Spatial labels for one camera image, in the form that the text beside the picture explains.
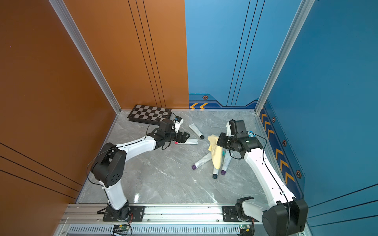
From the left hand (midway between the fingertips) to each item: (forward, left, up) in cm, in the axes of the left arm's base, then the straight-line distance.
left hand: (185, 131), depth 93 cm
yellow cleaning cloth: (-18, -17, +6) cm, 26 cm away
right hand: (-12, -19, +8) cm, 24 cm away
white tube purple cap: (-16, -11, -10) cm, 22 cm away
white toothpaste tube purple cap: (-10, -28, -13) cm, 33 cm away
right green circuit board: (-48, -31, -14) cm, 59 cm away
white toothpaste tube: (-23, -19, -10) cm, 31 cm away
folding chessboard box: (+22, +29, -8) cm, 37 cm away
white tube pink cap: (-1, -6, -10) cm, 12 cm away
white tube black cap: (+10, -5, -10) cm, 15 cm away
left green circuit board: (-50, +30, -14) cm, 59 cm away
